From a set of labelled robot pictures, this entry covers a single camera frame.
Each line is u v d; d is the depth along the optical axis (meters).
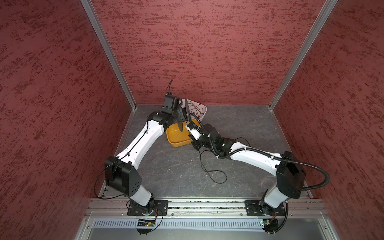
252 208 0.74
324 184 0.42
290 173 0.44
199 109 1.17
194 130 0.67
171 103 0.60
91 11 0.72
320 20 0.76
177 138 1.03
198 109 1.17
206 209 0.76
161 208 0.74
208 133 0.59
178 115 0.74
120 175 0.42
